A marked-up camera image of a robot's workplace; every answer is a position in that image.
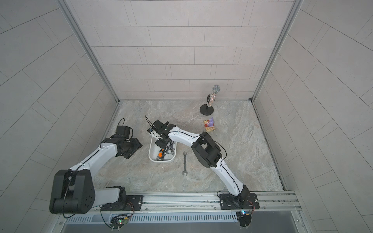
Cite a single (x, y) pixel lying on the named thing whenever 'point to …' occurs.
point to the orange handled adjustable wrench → (160, 157)
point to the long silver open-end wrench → (185, 173)
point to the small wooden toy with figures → (209, 125)
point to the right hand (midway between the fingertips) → (162, 142)
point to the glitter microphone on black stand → (207, 109)
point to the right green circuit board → (245, 219)
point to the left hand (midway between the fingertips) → (141, 145)
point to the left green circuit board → (118, 221)
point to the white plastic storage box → (154, 150)
